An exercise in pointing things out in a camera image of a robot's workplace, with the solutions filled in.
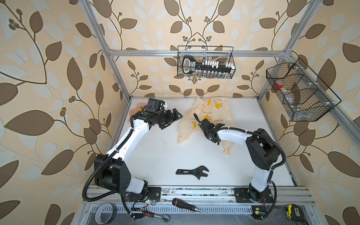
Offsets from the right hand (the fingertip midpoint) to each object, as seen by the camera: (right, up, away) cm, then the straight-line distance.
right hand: (218, 131), depth 95 cm
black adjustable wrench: (-15, -22, -12) cm, 30 cm away
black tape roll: (-63, -38, -24) cm, 78 cm away
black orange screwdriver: (-26, -32, -25) cm, 48 cm away
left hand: (-28, +10, -16) cm, 34 cm away
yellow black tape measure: (+30, -35, -28) cm, 54 cm away
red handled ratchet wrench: (-32, -38, -28) cm, 57 cm away
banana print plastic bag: (+1, +15, +7) cm, 17 cm away
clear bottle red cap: (+38, +21, -16) cm, 46 cm away
